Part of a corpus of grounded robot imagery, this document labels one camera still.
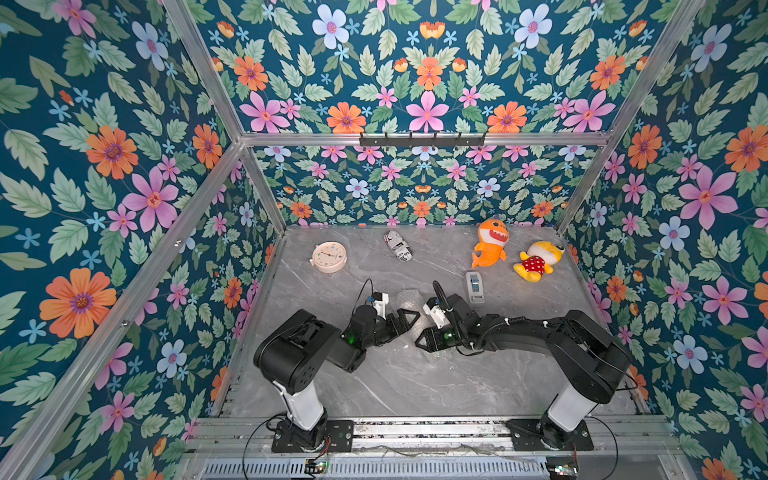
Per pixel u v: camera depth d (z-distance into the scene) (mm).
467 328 713
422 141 930
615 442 689
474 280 989
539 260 1016
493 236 1077
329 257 1077
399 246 1103
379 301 861
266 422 740
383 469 766
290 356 481
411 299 913
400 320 820
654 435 752
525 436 721
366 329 730
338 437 735
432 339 784
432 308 826
